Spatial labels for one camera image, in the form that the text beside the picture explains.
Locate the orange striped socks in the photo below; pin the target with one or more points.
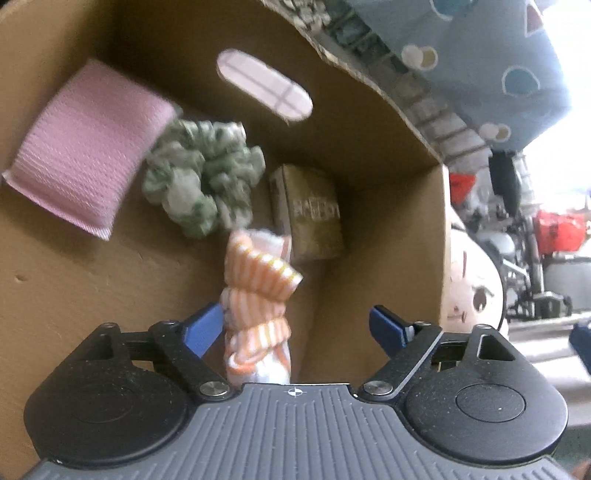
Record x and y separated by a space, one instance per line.
256 295

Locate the green scrunchie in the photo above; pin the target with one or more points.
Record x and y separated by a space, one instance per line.
203 175

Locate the blue printed blanket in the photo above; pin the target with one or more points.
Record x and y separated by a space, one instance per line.
485 60

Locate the large plush doll red shirt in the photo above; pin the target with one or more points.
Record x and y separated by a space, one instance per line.
475 281

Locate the small brown box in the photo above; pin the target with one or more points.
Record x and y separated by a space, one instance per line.
309 212

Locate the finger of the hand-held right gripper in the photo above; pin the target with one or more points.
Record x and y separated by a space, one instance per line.
582 346

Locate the small red item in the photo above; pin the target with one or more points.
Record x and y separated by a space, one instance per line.
461 187

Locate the pink scrub sponge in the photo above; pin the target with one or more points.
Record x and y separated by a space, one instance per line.
87 147

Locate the brown cardboard box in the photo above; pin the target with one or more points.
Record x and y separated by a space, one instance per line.
360 138

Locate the red plastic bag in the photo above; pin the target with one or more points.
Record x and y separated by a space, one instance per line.
558 230

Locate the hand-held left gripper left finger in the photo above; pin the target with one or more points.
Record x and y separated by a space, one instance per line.
203 330

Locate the wheelchair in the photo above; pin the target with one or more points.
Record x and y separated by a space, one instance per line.
531 277

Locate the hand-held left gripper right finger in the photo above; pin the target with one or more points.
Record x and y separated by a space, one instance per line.
388 328

